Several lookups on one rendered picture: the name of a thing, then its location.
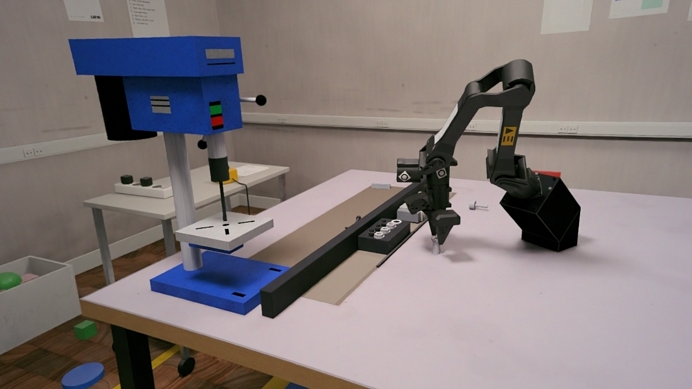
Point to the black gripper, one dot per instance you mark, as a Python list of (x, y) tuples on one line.
[(441, 221)]

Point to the long black bar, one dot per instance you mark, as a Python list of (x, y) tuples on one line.
[(290, 285)]

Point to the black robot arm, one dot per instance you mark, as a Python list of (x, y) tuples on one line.
[(437, 155)]

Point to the blue drill press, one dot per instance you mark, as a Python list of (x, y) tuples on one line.
[(191, 99)]

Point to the grey flanged bushing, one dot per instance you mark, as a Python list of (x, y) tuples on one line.
[(435, 246)]

